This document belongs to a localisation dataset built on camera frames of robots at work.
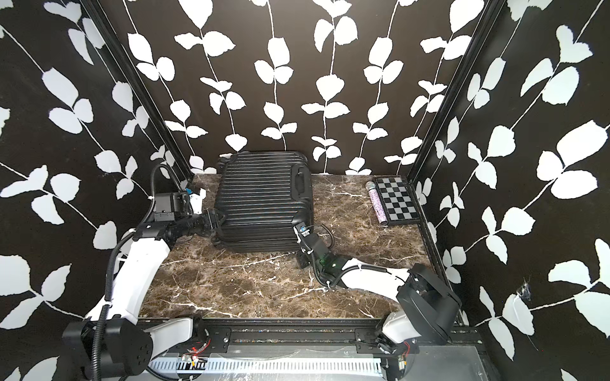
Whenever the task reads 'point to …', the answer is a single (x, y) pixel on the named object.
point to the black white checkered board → (396, 200)
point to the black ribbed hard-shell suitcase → (262, 198)
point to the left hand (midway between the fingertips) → (222, 213)
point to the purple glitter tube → (377, 202)
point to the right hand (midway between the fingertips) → (297, 241)
